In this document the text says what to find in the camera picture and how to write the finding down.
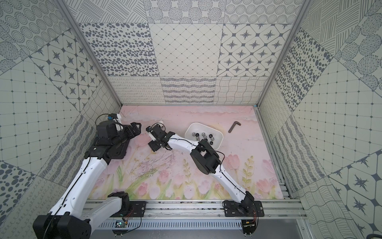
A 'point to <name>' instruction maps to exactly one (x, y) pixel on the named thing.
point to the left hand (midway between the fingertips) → (132, 124)
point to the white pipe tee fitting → (161, 121)
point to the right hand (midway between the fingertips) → (156, 143)
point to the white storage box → (198, 131)
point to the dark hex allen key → (233, 125)
